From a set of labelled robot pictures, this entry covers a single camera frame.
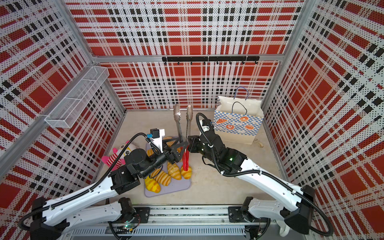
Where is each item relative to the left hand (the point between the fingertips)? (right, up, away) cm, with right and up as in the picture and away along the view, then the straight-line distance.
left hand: (184, 143), depth 62 cm
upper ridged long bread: (-6, 0, +1) cm, 6 cm away
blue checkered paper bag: (+28, +11, +23) cm, 38 cm away
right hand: (+1, +1, +5) cm, 5 cm away
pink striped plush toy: (-47, -13, +24) cm, 54 cm away
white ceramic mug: (+44, -38, +3) cm, 59 cm away
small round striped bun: (-1, -21, +21) cm, 30 cm away
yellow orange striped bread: (-19, -25, +17) cm, 36 cm away
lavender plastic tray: (-7, -27, +20) cm, 34 cm away
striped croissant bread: (-8, -19, +22) cm, 30 cm away
